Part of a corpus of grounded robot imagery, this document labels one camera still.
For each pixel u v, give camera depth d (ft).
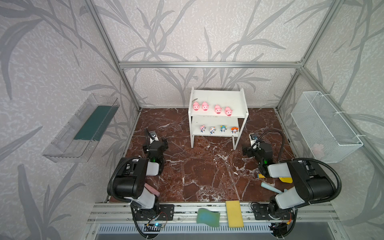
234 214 2.38
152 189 2.62
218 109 2.36
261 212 2.40
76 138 2.10
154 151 2.33
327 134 2.09
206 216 2.40
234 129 2.76
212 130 2.72
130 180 1.49
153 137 2.58
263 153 2.36
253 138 2.65
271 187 2.65
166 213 2.38
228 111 2.32
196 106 2.42
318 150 2.40
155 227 2.34
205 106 2.42
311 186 1.44
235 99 2.59
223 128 2.77
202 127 2.77
